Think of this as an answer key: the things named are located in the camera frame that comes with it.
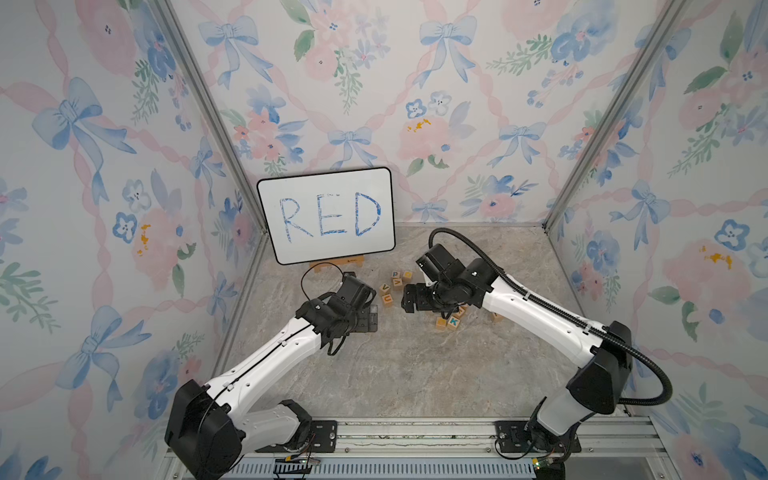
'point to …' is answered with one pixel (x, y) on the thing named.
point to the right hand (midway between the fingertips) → (417, 302)
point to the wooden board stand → (337, 262)
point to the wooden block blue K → (453, 323)
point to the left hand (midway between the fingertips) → (361, 314)
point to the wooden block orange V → (397, 284)
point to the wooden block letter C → (441, 324)
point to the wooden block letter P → (396, 275)
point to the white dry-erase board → (329, 215)
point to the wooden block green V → (384, 289)
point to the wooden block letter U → (387, 300)
